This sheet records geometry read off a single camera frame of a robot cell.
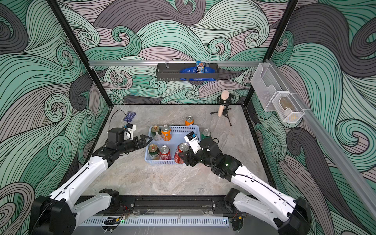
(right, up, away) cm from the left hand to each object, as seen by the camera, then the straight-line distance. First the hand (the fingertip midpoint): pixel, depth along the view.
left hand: (147, 139), depth 80 cm
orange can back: (+9, +2, +12) cm, 15 cm away
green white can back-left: (+3, +2, +11) cm, 11 cm away
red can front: (+20, -2, -10) cm, 23 cm away
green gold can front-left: (+3, -8, +1) cm, 8 cm away
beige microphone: (+46, +25, +8) cm, 53 cm away
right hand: (+21, -5, -8) cm, 23 cm away
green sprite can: (+34, +2, +10) cm, 36 cm away
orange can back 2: (+24, +10, +18) cm, 32 cm away
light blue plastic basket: (+17, +1, +20) cm, 26 cm away
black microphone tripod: (+47, +22, +12) cm, 54 cm away
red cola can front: (+10, -8, +1) cm, 13 cm away
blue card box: (-21, +13, +31) cm, 40 cm away
